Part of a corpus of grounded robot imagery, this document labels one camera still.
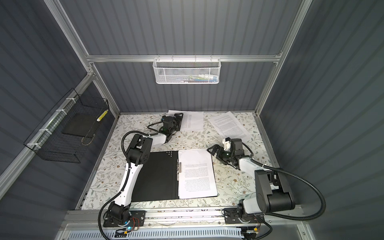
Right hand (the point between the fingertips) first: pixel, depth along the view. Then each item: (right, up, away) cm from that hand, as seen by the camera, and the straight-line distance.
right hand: (214, 154), depth 90 cm
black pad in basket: (-69, +18, -15) cm, 73 cm away
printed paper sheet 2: (-14, +21, +26) cm, 36 cm away
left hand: (-21, +25, +20) cm, 38 cm away
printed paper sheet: (-10, -14, -3) cm, 18 cm away
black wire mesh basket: (-76, +13, -18) cm, 79 cm away
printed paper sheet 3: (+14, +17, +23) cm, 31 cm away
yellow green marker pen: (-63, +23, -7) cm, 68 cm away
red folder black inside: (-33, -14, -4) cm, 36 cm away
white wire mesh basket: (-18, +59, +22) cm, 65 cm away
